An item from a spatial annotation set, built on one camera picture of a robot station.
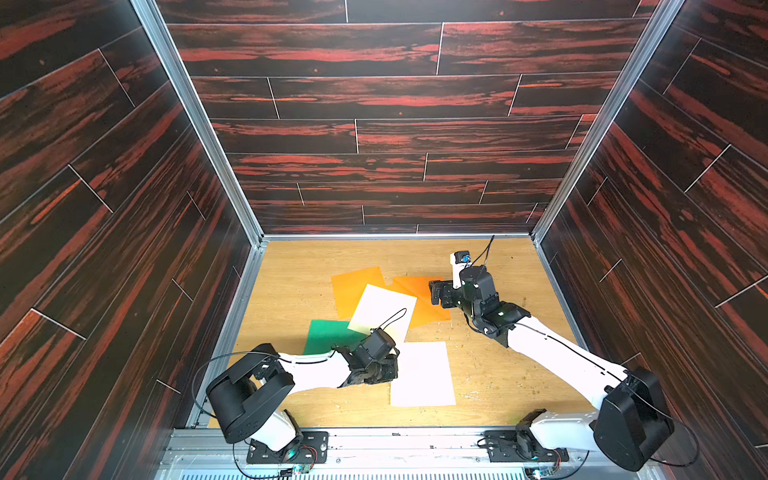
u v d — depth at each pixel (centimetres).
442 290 73
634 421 40
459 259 72
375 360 68
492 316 60
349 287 106
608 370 44
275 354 49
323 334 95
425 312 101
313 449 72
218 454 73
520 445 65
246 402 44
